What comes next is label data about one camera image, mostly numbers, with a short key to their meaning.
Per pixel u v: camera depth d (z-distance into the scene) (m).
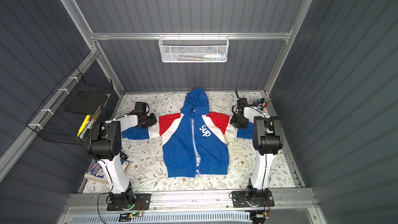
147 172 0.83
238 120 0.87
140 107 0.83
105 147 0.53
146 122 0.89
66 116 0.72
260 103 0.96
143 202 0.73
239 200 0.74
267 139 0.53
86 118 0.73
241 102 0.85
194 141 0.94
